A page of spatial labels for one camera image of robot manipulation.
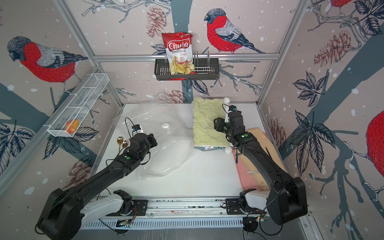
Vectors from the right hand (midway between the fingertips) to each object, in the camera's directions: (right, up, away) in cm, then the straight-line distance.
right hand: (217, 119), depth 83 cm
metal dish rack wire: (-5, +31, +10) cm, 33 cm away
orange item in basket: (-69, -2, -17) cm, 71 cm away
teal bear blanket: (-6, -18, +6) cm, 20 cm away
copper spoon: (-60, -17, +14) cm, 64 cm away
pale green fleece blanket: (-6, +6, +10) cm, 13 cm away
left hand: (-35, -7, +1) cm, 36 cm away
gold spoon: (-63, -15, +15) cm, 67 cm away
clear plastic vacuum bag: (-29, -5, +17) cm, 34 cm away
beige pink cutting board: (+20, -32, 0) cm, 38 cm away
